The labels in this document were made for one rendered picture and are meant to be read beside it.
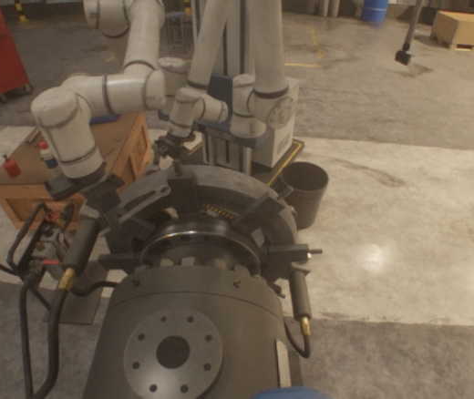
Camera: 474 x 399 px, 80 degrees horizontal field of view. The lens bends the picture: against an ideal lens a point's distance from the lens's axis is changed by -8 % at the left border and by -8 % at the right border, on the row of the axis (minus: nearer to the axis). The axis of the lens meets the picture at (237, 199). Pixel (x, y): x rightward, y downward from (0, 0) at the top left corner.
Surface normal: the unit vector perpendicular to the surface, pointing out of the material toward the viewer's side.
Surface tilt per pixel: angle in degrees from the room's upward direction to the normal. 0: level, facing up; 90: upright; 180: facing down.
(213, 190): 90
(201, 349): 0
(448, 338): 0
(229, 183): 36
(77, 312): 0
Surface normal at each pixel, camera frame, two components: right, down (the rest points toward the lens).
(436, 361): 0.00, -0.73
